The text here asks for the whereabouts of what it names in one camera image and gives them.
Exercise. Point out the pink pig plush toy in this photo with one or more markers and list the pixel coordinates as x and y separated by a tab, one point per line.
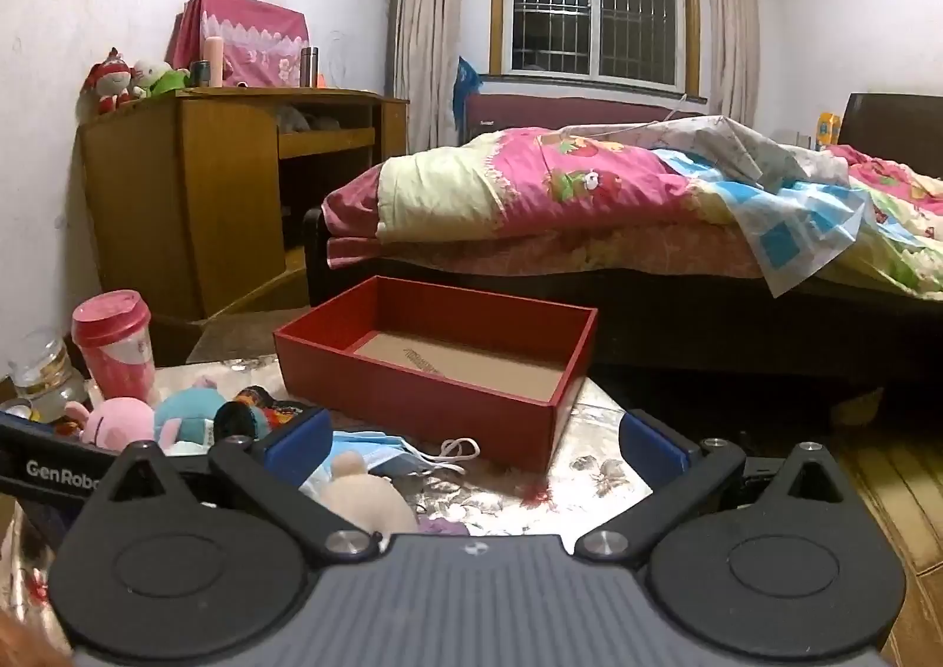
118	420

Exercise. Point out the blue face mask bundle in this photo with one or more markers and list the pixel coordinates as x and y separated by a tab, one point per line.
383	450

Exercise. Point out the clear glass jar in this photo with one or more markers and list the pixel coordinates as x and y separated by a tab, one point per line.
44	372

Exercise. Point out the dark wooden headboard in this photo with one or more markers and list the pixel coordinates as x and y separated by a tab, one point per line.
899	118

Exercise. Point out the teal pig plush toy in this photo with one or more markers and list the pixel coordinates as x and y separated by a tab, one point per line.
184	413

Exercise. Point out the dark can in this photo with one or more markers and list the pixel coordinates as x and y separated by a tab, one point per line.
200	74

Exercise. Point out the pink bottle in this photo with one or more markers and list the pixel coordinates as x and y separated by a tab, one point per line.
215	63

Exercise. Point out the barred window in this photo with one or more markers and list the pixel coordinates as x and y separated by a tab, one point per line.
597	4

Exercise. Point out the red cardboard box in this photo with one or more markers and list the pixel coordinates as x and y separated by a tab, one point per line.
412	402

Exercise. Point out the pink lidded tumbler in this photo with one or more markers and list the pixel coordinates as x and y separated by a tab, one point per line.
118	350

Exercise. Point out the black multicoloured plush toy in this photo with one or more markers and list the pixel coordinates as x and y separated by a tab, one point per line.
239	416

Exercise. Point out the dark bed frame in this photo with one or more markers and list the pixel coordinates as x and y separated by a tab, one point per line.
700	328

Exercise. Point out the beige plush toy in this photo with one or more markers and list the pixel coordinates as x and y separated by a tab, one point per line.
368	501

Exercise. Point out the beige curtain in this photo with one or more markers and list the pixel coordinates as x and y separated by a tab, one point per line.
431	33
733	26

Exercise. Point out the blue bag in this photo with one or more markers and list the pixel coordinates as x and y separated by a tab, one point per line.
467	85

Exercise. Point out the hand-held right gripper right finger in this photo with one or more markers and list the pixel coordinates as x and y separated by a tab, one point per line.
652	453

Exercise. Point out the steel thermos flask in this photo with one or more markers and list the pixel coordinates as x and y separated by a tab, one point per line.
309	67

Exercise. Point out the grey cloth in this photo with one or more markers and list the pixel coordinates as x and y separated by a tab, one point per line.
302	118

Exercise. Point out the blue checked white sheet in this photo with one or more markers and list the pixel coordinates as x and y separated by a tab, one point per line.
803	225

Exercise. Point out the white green plush toy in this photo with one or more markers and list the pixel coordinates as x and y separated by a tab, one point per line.
158	78

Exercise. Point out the pink printed quilt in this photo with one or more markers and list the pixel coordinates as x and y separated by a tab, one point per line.
574	195

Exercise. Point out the maroon padded bench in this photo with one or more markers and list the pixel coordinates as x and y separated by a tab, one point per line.
574	111

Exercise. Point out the red doll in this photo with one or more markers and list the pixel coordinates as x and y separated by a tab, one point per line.
110	81

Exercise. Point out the pink cloth covered box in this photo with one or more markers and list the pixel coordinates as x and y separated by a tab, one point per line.
243	33

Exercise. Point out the purple knitted cloth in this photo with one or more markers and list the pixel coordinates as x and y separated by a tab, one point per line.
442	527

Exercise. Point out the wooden cabinet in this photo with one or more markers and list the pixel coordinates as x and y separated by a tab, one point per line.
184	195

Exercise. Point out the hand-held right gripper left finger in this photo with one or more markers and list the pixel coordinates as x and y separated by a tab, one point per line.
295	446

